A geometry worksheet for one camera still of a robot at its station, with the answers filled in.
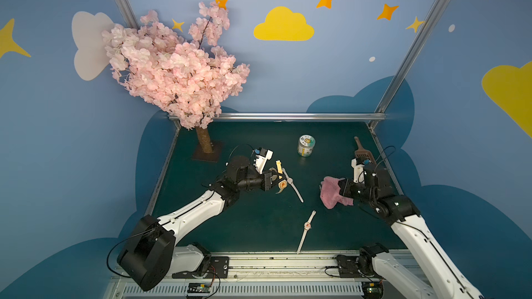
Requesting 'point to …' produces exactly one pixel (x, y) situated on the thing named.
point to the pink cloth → (330, 191)
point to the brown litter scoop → (361, 153)
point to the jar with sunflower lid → (305, 144)
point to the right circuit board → (374, 290)
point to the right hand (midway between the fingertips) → (341, 180)
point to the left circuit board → (199, 288)
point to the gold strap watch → (282, 183)
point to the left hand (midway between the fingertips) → (286, 174)
